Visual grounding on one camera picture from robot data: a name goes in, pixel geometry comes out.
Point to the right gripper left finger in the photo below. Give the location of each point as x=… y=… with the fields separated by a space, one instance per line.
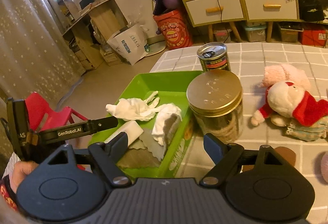
x=104 y=157

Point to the plush doll floral bonnet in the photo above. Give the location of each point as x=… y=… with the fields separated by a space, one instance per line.
x=293 y=128

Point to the pink fluffy plush toy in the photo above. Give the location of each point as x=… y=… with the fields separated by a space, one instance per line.
x=285 y=72

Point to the white sponge block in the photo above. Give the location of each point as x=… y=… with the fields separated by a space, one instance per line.
x=131 y=128

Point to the tall metal can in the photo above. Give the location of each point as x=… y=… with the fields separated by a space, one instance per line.
x=213 y=56

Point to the white santa plush toy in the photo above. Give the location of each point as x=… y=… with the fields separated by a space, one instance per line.
x=290 y=100

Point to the low cabinet with drawer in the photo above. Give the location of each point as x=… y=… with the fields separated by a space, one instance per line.
x=270 y=11

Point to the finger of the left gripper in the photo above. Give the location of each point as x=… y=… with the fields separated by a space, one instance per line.
x=76 y=130

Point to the grey checked tablecloth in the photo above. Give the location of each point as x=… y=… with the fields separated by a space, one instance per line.
x=248 y=61

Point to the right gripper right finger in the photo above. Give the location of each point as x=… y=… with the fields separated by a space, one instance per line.
x=226 y=158

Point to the wooden desk shelf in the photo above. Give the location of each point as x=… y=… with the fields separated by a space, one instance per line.
x=92 y=23

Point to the clear plastic storage bin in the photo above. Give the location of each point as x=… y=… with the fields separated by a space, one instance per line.
x=255 y=31

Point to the beige star curtain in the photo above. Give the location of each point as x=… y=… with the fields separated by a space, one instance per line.
x=34 y=55

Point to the pink apple plush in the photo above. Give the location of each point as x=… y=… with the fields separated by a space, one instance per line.
x=324 y=166

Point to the red storage box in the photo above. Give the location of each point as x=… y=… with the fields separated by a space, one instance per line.
x=313 y=35

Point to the white paper bag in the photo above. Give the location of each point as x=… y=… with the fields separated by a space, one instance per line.
x=130 y=43

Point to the person's left hand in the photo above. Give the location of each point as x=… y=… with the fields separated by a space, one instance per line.
x=21 y=170

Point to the white grey cloth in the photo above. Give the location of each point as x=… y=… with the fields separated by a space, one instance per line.
x=167 y=114

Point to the green plastic tray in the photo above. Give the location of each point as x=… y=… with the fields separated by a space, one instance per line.
x=171 y=87

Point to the red plastic chair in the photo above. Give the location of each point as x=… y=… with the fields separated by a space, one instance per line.
x=38 y=109

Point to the grey green rag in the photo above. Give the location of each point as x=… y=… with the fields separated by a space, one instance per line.
x=138 y=156

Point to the glass jar gold lid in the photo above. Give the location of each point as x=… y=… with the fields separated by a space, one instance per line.
x=215 y=98

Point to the orange chips barrel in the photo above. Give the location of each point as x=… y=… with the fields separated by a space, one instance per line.
x=173 y=27

